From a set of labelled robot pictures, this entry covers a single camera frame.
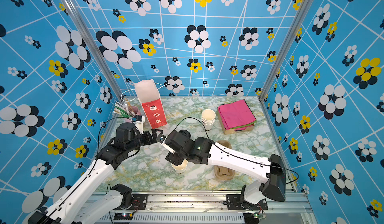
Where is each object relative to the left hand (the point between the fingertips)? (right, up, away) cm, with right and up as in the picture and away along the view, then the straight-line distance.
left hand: (157, 131), depth 76 cm
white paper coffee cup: (+13, -18, -2) cm, 22 cm away
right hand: (+9, -8, -5) cm, 13 cm away
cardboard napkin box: (+42, -3, +20) cm, 46 cm away
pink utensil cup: (-17, +9, +15) cm, 24 cm away
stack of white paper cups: (+27, +6, +17) cm, 33 cm away
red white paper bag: (-6, +17, +8) cm, 20 cm away
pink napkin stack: (+48, +7, +27) cm, 56 cm away
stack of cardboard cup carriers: (+34, -23, +3) cm, 41 cm away
